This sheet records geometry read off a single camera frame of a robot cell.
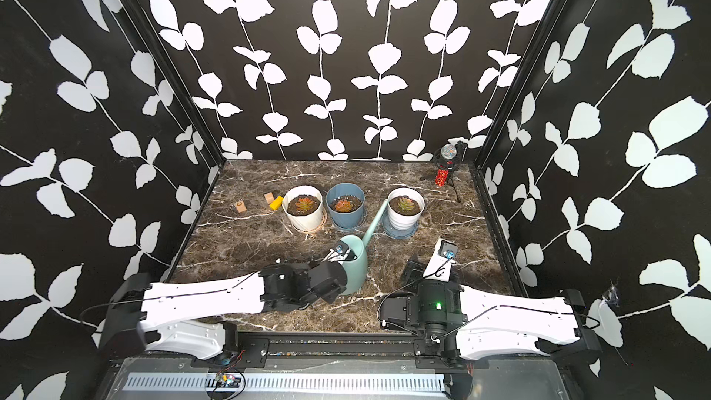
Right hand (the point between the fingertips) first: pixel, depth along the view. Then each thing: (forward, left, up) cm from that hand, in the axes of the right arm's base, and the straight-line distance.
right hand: (418, 260), depth 69 cm
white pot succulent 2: (+26, 0, -13) cm, 29 cm away
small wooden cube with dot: (+30, +62, -19) cm, 71 cm away
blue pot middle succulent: (+28, +21, -14) cm, 38 cm away
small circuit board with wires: (-24, +50, -21) cm, 59 cm away
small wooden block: (+35, +52, -19) cm, 66 cm away
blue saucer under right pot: (+21, +5, -21) cm, 30 cm away
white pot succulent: (+25, +36, -13) cm, 46 cm away
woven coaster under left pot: (+21, +32, -19) cm, 42 cm away
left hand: (0, +21, -8) cm, 22 cm away
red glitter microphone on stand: (+37, -14, 0) cm, 39 cm away
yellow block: (+33, +49, -21) cm, 63 cm away
